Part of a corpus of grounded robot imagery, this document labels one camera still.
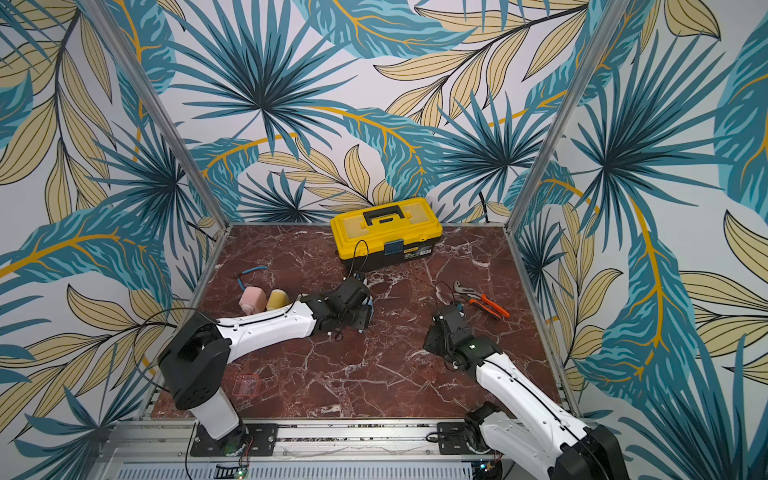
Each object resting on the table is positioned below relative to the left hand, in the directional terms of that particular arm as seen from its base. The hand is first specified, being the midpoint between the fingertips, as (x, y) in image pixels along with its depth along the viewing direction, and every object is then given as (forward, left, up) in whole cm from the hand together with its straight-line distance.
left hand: (362, 315), depth 87 cm
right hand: (-6, -20, 0) cm, 21 cm away
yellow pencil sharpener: (+5, +26, 0) cm, 26 cm away
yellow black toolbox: (+24, -9, +10) cm, 28 cm away
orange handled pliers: (+10, -39, -7) cm, 40 cm away
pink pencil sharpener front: (+4, +33, 0) cm, 33 cm away
